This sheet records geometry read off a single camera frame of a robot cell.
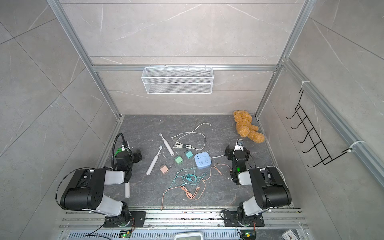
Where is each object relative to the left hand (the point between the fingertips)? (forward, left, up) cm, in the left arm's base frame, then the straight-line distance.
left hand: (132, 149), depth 94 cm
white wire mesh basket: (+39, -30, +24) cm, 55 cm away
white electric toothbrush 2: (-8, -14, -4) cm, 17 cm away
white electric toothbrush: (+5, -22, -4) cm, 23 cm away
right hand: (-2, -68, +2) cm, 68 cm away
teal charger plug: (-3, -36, -4) cm, 37 cm away
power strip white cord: (-5, -55, -5) cm, 56 cm away
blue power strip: (-8, -45, -4) cm, 46 cm away
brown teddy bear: (+7, -73, +9) cm, 74 cm away
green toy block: (+4, +12, -8) cm, 15 cm away
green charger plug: (-7, -30, -4) cm, 31 cm away
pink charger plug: (-13, -21, -3) cm, 25 cm away
